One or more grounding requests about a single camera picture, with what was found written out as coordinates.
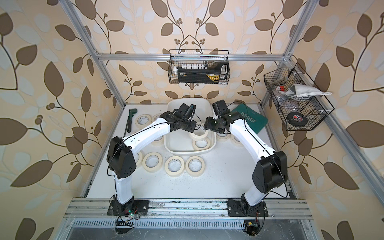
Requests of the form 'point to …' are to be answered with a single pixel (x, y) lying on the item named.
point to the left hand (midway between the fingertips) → (194, 125)
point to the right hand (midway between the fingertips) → (208, 126)
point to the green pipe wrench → (131, 112)
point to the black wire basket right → (301, 106)
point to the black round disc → (297, 119)
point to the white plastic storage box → (178, 142)
